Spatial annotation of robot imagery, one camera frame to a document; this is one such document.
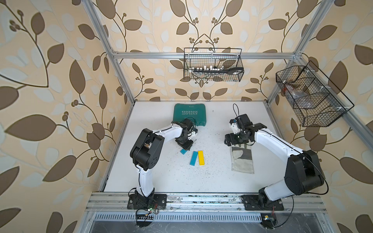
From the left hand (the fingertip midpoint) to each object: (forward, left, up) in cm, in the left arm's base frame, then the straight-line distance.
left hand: (188, 146), depth 94 cm
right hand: (+1, -27, +7) cm, 28 cm away
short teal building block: (-3, +3, -1) cm, 4 cm away
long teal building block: (-8, -3, -1) cm, 8 cm away
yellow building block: (-8, -8, 0) cm, 11 cm away
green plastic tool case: (+27, -5, +4) cm, 28 cm away
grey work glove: (-9, -34, -1) cm, 35 cm away
